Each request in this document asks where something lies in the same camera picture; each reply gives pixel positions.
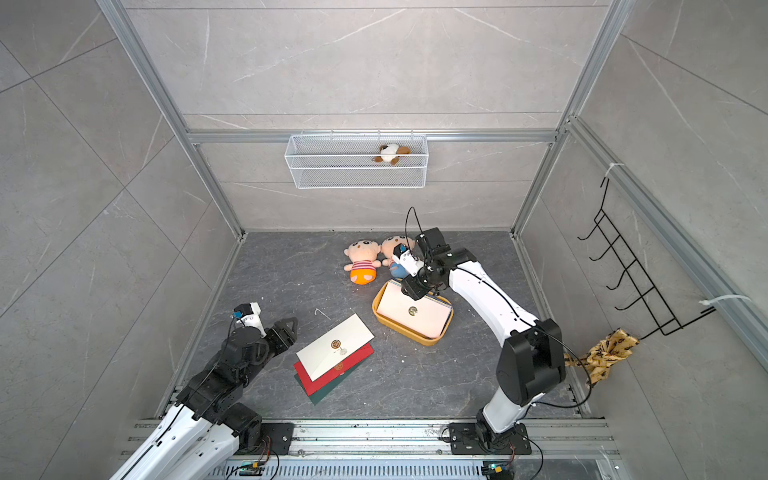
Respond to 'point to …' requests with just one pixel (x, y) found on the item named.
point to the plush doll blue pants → (398, 271)
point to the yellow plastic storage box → (424, 339)
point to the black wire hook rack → (668, 322)
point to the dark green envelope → (321, 393)
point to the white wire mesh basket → (356, 161)
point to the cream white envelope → (334, 346)
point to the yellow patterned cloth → (598, 359)
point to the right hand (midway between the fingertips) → (413, 283)
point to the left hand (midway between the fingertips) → (292, 320)
